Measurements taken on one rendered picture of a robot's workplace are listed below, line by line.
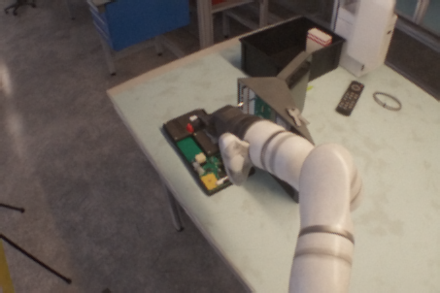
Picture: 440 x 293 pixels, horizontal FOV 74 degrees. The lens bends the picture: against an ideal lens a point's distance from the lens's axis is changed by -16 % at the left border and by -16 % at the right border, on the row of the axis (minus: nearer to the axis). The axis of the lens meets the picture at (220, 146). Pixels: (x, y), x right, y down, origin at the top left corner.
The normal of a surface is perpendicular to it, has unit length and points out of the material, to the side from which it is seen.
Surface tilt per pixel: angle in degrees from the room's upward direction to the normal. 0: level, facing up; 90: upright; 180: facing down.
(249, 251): 0
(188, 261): 0
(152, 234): 0
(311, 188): 43
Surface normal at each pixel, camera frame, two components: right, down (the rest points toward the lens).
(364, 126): -0.04, -0.66
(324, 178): -0.55, -0.38
